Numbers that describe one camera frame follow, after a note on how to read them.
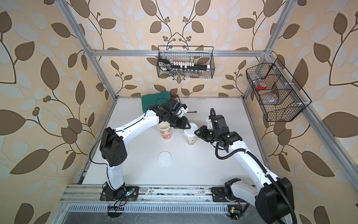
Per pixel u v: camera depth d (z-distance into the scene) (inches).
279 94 29.6
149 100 45.5
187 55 35.9
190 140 34.1
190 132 31.1
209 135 26.8
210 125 28.5
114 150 19.0
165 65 33.1
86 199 29.1
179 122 29.4
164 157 34.3
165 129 32.5
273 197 15.0
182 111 30.2
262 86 31.8
